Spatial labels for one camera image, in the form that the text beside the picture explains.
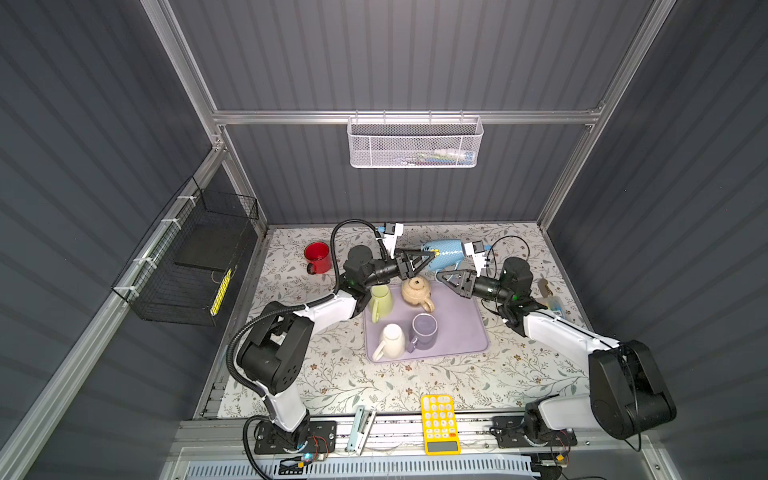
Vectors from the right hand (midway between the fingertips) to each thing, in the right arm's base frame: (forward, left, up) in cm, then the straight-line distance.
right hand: (442, 280), depth 78 cm
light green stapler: (-31, +21, -20) cm, 43 cm away
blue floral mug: (+3, -1, +8) cm, 8 cm away
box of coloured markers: (+5, -40, -21) cm, 45 cm away
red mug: (+19, +39, -13) cm, 45 cm away
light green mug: (+1, +17, -13) cm, 21 cm away
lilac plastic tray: (+2, -8, -23) cm, 24 cm away
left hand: (+4, +3, +6) cm, 7 cm away
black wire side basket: (-2, +66, +7) cm, 66 cm away
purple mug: (-8, +5, -13) cm, 16 cm away
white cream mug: (-12, +13, -13) cm, 22 cm away
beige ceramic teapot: (+5, +6, -13) cm, 15 cm away
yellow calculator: (-30, +2, -20) cm, 36 cm away
